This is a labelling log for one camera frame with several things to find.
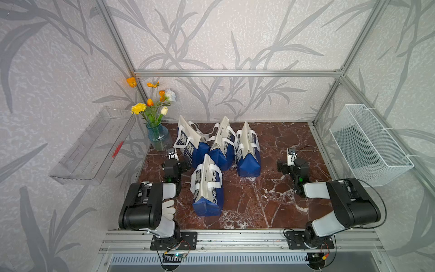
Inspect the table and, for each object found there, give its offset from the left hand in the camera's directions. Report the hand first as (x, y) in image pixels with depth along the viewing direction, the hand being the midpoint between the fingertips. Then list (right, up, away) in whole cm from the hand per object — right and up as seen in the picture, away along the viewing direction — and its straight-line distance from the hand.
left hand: (178, 157), depth 93 cm
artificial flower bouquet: (-14, +25, -1) cm, 28 cm away
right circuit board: (+65, -41, -23) cm, 80 cm away
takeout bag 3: (+37, +4, -17) cm, 41 cm away
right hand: (+62, 0, +1) cm, 62 cm away
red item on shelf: (-17, +7, -26) cm, 31 cm away
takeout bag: (+11, +8, -9) cm, 16 cm away
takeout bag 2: (+25, +8, -10) cm, 28 cm away
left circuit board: (+5, -41, -22) cm, 46 cm away
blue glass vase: (-13, +11, +5) cm, 18 cm away
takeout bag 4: (+20, -10, -26) cm, 34 cm away
